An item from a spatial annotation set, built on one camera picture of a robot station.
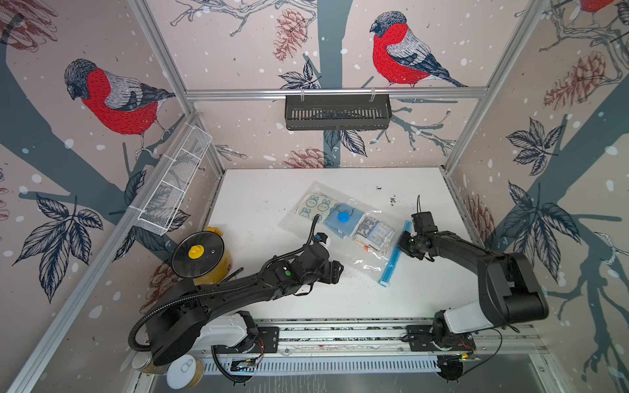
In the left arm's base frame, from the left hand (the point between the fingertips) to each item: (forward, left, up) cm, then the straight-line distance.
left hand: (340, 264), depth 80 cm
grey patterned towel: (+16, -15, -7) cm, 22 cm away
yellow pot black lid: (+1, +46, +3) cm, 46 cm away
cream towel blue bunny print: (+31, +9, -8) cm, 33 cm away
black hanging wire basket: (+63, -3, +18) cm, 65 cm away
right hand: (+13, -24, -9) cm, 29 cm away
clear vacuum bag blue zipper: (+4, -10, -8) cm, 13 cm away
